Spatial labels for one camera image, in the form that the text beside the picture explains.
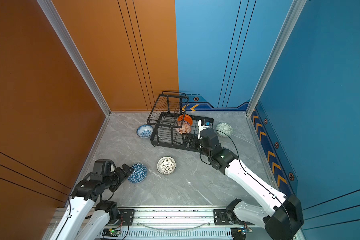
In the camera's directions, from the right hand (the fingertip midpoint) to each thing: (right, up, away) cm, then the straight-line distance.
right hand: (187, 136), depth 75 cm
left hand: (-31, -20, +3) cm, 37 cm away
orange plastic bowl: (-1, +11, +31) cm, 33 cm away
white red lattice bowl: (-13, -19, +14) cm, 27 cm away
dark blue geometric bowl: (-28, -24, +12) cm, 39 cm away
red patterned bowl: (-2, +4, +7) cm, 8 cm away
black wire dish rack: (-9, +6, +6) cm, 12 cm away
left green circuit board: (-35, -46, -5) cm, 58 cm away
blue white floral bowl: (-30, +1, +31) cm, 43 cm away
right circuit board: (+25, -46, -5) cm, 53 cm away
